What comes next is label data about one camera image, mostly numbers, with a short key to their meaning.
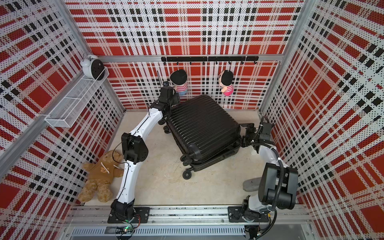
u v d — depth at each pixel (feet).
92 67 2.57
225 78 3.12
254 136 2.68
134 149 2.00
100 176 2.63
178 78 3.03
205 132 2.65
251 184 2.64
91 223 2.36
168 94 2.52
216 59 2.92
